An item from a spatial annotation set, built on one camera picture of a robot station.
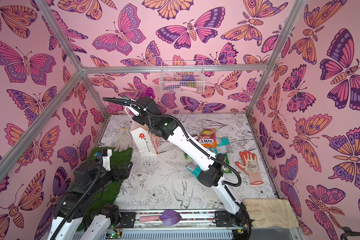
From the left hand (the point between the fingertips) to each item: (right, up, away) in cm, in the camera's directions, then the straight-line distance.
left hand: (125, 162), depth 69 cm
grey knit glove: (-15, +7, +36) cm, 40 cm away
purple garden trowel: (+19, -29, +5) cm, 35 cm away
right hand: (+6, +29, 0) cm, 30 cm away
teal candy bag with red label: (+34, -8, +18) cm, 39 cm away
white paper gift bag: (+6, +6, +20) cm, 22 cm away
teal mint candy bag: (+53, +4, +28) cm, 60 cm away
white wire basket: (+26, +49, +26) cm, 61 cm away
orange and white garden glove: (+68, -7, +20) cm, 71 cm away
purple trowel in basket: (+30, +44, +23) cm, 58 cm away
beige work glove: (+72, -27, +6) cm, 77 cm away
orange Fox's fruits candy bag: (+43, +10, +31) cm, 54 cm away
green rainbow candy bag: (+29, -2, +25) cm, 38 cm away
